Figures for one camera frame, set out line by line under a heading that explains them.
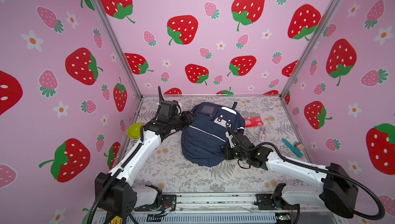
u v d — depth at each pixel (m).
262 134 0.98
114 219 0.67
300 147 0.91
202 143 0.82
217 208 0.73
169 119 0.59
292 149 0.93
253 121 1.08
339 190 0.41
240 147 0.61
